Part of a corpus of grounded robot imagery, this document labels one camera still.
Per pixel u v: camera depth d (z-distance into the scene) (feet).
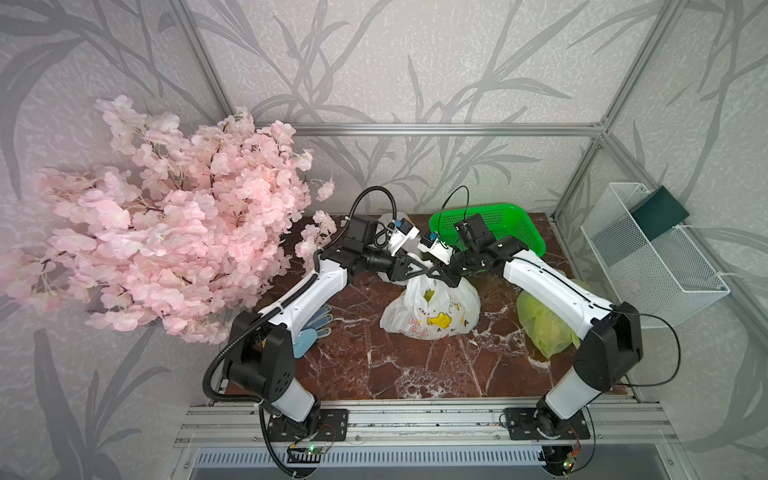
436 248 2.32
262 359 1.42
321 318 3.02
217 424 2.48
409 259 2.31
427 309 2.42
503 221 3.77
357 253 2.14
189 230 1.38
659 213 2.37
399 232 2.28
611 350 1.45
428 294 2.57
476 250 2.07
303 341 2.84
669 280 1.95
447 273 2.32
